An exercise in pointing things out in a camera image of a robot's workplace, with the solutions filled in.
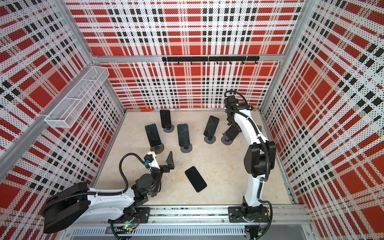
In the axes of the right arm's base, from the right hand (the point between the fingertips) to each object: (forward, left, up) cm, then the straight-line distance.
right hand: (238, 123), depth 88 cm
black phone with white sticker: (-26, +26, -20) cm, 42 cm away
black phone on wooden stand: (0, +54, -10) cm, 55 cm away
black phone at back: (+11, +47, -8) cm, 49 cm away
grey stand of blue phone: (-1, +5, -17) cm, 18 cm away
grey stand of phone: (+1, +16, -20) cm, 26 cm away
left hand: (-19, +41, -2) cm, 45 cm away
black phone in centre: (-3, +33, -8) cm, 34 cm away
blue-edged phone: (-2, +3, -6) cm, 7 cm away
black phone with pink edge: (+5, +15, -6) cm, 17 cm away
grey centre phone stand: (-7, +32, -18) cm, 37 cm away
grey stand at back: (+10, +46, -18) cm, 50 cm away
